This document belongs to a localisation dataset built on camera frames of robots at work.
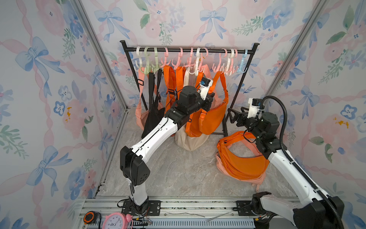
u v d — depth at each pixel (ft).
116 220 2.26
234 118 2.16
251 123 2.05
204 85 1.92
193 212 2.40
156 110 2.78
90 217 2.26
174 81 2.56
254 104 2.01
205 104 2.06
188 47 2.18
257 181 2.55
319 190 1.32
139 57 3.21
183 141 2.86
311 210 1.23
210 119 2.96
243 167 2.52
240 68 2.36
